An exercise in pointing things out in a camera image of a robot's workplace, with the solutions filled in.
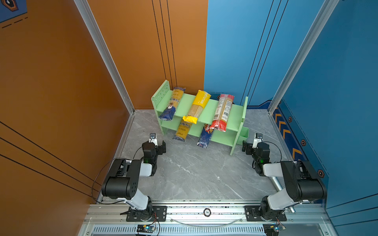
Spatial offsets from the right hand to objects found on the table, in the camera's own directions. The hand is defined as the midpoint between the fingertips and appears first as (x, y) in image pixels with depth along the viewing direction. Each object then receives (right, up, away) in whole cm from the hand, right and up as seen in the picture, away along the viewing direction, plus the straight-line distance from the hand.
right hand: (250, 141), depth 94 cm
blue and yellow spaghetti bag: (-50, +18, -17) cm, 56 cm away
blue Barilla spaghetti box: (-31, +3, -11) cm, 33 cm away
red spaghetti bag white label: (-22, +18, -17) cm, 33 cm away
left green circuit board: (-60, -39, -24) cm, 76 cm away
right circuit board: (0, -39, -24) cm, 46 cm away
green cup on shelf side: (-2, +4, +7) cm, 8 cm away
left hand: (-62, +1, 0) cm, 62 cm away
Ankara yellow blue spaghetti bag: (-44, +7, -6) cm, 45 cm away
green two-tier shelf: (-15, +7, -19) cm, 25 cm away
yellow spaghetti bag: (-33, +26, -10) cm, 43 cm away
